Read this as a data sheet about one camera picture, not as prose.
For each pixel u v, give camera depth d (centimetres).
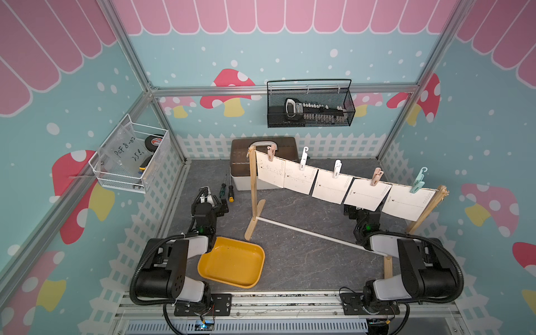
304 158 59
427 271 44
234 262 85
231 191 106
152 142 80
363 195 63
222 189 106
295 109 89
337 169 57
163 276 44
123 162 66
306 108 89
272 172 66
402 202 60
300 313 73
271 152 59
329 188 64
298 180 66
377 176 54
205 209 75
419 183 51
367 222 71
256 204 99
